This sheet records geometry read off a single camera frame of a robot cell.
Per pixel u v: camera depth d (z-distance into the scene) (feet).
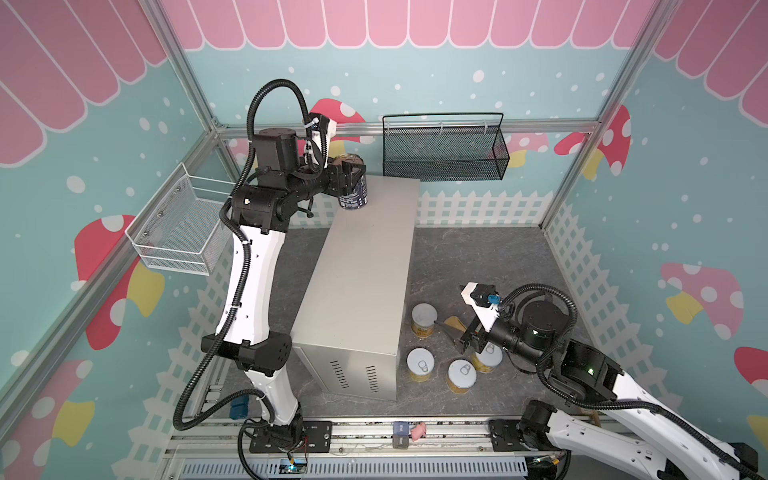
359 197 2.23
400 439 2.38
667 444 1.36
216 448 2.40
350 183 1.92
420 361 2.66
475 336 1.73
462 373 2.60
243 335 1.44
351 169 1.88
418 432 2.42
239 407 2.54
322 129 1.72
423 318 2.86
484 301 1.60
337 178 1.83
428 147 3.09
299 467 2.37
